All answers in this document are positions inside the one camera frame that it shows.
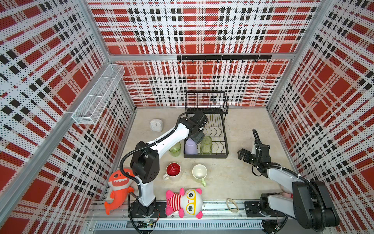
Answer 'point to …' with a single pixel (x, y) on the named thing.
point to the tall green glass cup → (206, 146)
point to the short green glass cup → (175, 150)
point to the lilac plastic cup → (191, 147)
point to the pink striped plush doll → (189, 203)
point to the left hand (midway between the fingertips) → (194, 136)
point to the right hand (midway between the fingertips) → (244, 155)
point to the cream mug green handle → (199, 171)
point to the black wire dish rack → (196, 156)
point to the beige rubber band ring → (234, 210)
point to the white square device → (156, 125)
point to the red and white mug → (173, 169)
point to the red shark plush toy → (120, 185)
